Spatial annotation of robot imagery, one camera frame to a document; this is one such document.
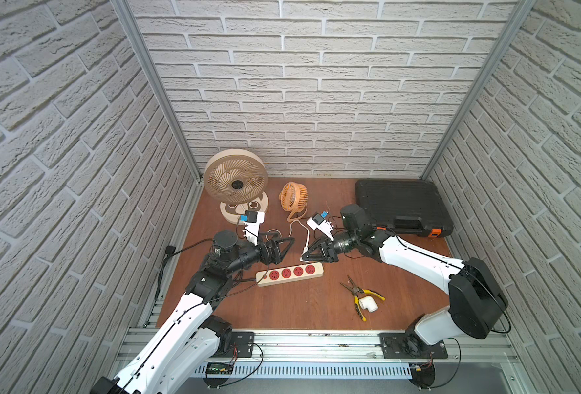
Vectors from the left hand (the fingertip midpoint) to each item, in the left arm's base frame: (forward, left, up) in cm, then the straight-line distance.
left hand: (281, 231), depth 70 cm
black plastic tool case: (+22, -50, -16) cm, 57 cm away
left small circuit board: (-31, +20, -29) cm, 46 cm away
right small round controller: (-34, -42, -25) cm, 59 cm away
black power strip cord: (+9, +46, -29) cm, 55 cm away
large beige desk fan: (+23, +16, -1) cm, 28 cm away
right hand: (-5, -8, -7) cm, 12 cm away
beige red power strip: (-4, -2, -23) cm, 23 cm away
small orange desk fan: (+25, -4, -14) cm, 29 cm away
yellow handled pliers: (-9, -26, -24) cm, 37 cm away
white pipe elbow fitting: (-14, -30, -24) cm, 40 cm away
